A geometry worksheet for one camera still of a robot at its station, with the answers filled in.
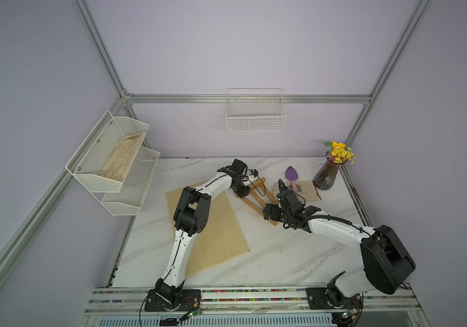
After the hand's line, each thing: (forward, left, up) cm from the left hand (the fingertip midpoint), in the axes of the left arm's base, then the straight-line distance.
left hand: (244, 192), depth 103 cm
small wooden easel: (-5, -6, -2) cm, 8 cm away
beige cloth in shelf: (-5, +50, +28) cm, 58 cm away
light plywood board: (-25, +10, -3) cm, 27 cm away
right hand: (-15, -13, +4) cm, 20 cm away
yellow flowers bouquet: (+5, -42, +23) cm, 48 cm away
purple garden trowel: (+14, -28, -2) cm, 31 cm away
